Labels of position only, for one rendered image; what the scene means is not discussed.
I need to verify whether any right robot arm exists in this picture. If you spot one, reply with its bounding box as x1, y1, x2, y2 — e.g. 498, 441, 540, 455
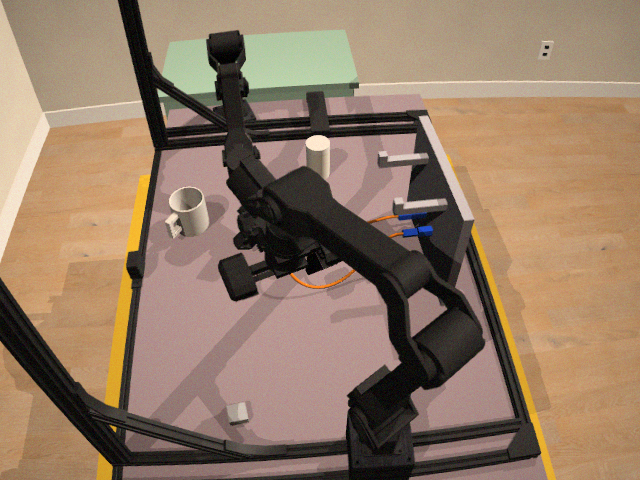
226, 155, 486, 457

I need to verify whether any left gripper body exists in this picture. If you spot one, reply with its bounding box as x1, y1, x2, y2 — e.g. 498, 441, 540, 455
233, 232, 257, 250

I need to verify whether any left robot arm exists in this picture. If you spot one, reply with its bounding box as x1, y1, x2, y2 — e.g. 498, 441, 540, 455
206, 30, 261, 176

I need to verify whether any cream cylinder with white top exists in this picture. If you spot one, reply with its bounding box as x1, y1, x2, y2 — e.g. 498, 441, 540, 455
306, 135, 330, 179

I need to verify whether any orange patch cord with blue plug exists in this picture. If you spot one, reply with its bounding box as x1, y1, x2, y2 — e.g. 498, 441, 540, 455
290, 215, 418, 289

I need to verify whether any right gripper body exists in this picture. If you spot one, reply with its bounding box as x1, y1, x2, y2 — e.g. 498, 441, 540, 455
218, 228, 342, 302

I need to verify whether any cream mug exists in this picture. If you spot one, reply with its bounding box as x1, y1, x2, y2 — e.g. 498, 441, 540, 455
165, 187, 209, 238

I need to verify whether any small white block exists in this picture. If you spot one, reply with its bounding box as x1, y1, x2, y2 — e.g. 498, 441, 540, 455
226, 402, 249, 426

